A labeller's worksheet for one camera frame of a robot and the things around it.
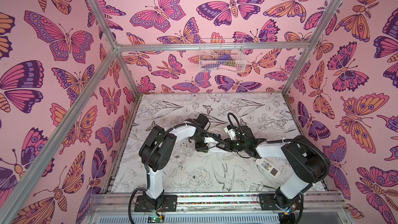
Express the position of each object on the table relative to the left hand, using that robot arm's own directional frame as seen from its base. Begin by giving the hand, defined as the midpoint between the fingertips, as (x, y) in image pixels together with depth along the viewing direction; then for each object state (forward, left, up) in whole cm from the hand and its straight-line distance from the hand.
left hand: (206, 144), depth 93 cm
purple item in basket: (+42, -12, +32) cm, 54 cm away
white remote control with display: (-14, -33, 0) cm, 36 cm away
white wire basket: (+46, -3, +35) cm, 58 cm away
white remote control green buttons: (-4, -5, +2) cm, 7 cm away
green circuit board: (-37, +24, -3) cm, 44 cm away
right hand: (-3, -6, +5) cm, 8 cm away
